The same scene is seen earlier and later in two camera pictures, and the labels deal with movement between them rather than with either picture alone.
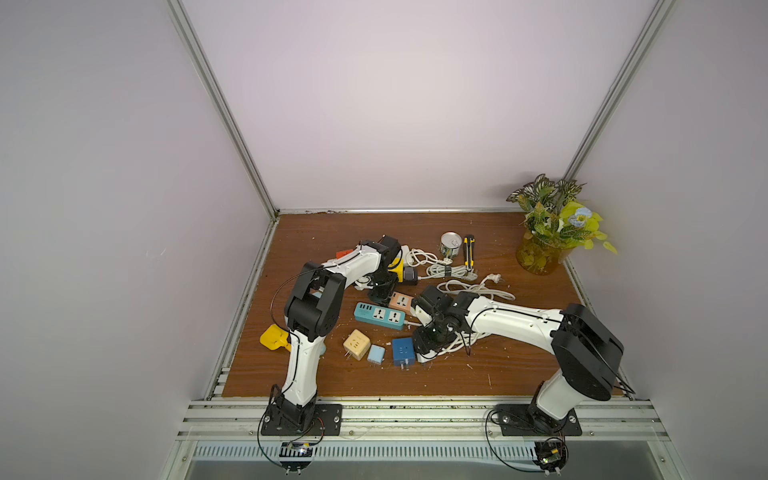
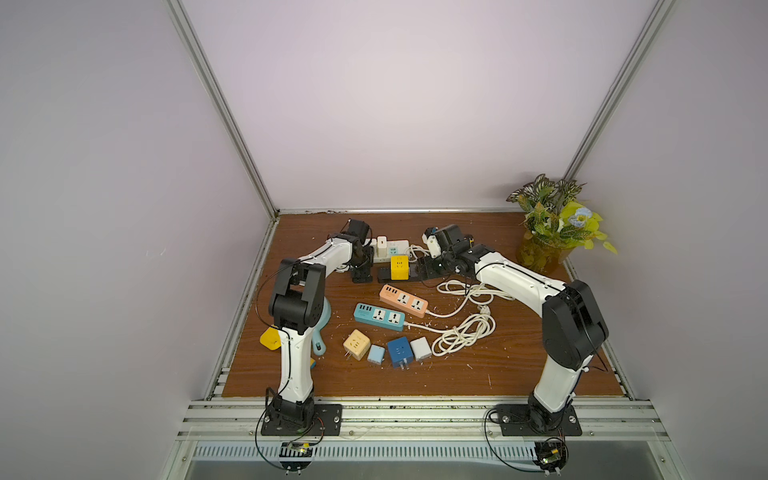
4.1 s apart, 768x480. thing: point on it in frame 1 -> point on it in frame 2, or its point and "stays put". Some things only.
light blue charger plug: [376, 354] stays put
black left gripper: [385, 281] -> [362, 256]
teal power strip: [379, 316] stays put
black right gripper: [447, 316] -> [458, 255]
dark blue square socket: [403, 351] stays put
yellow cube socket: [399, 270] stays put
